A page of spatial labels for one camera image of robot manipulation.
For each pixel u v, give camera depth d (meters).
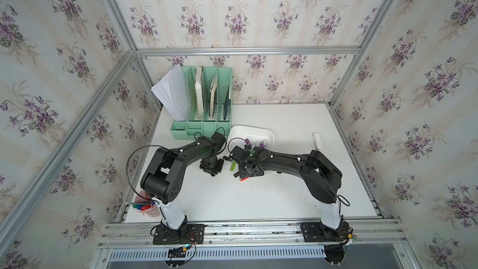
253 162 0.64
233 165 0.93
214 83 1.02
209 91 0.98
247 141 1.02
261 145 0.99
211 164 0.78
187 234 0.72
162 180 0.48
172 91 0.96
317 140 1.00
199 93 0.95
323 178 0.46
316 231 0.73
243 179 0.88
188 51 0.93
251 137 1.04
